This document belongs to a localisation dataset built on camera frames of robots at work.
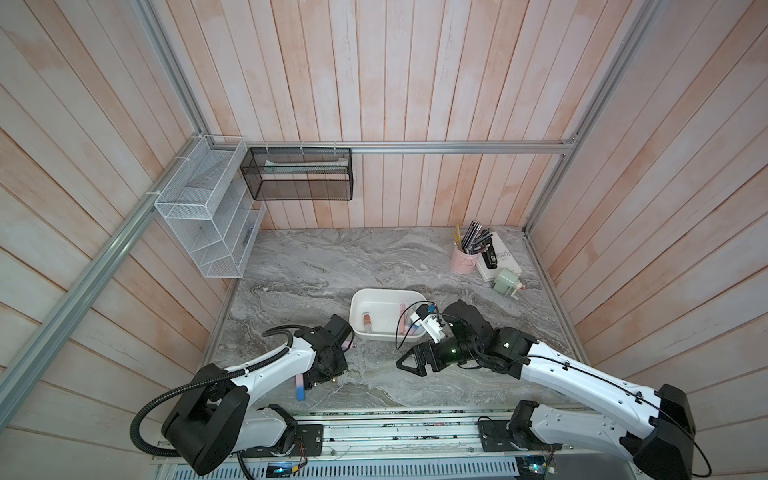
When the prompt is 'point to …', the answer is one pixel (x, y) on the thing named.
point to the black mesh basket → (299, 173)
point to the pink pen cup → (463, 263)
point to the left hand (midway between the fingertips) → (336, 375)
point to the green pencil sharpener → (507, 282)
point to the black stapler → (490, 255)
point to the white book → (505, 260)
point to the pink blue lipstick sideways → (345, 345)
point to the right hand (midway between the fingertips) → (407, 359)
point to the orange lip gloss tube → (367, 323)
